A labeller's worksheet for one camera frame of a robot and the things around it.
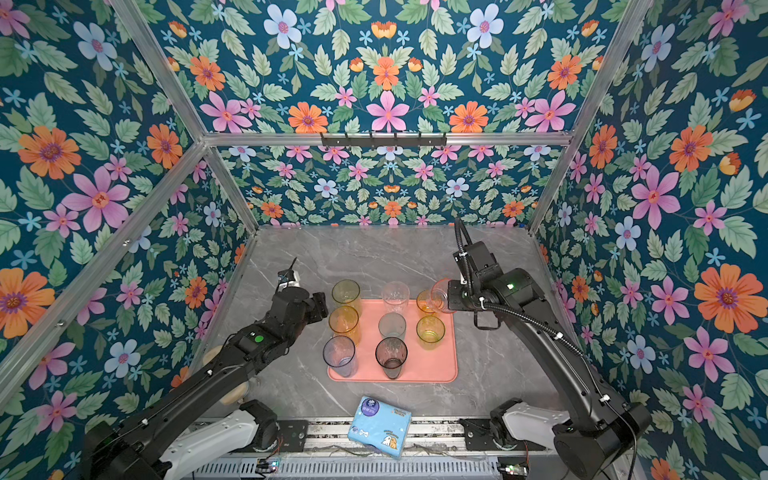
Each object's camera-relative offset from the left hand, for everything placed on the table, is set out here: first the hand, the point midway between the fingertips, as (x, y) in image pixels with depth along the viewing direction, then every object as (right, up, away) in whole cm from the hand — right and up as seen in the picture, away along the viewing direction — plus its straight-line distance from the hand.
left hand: (319, 291), depth 79 cm
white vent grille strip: (+11, -41, -9) cm, 44 cm away
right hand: (+35, 0, -7) cm, 36 cm away
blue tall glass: (+6, -16, -2) cm, 17 cm away
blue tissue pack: (+18, -31, -9) cm, 37 cm away
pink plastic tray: (+24, -13, -4) cm, 28 cm away
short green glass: (+31, -14, +11) cm, 35 cm away
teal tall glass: (+19, -10, +6) cm, 23 cm away
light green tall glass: (+5, -1, +7) cm, 9 cm away
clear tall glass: (+20, -3, +15) cm, 25 cm away
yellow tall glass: (+6, -8, +3) cm, 11 cm away
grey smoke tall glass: (+20, -14, -7) cm, 25 cm away
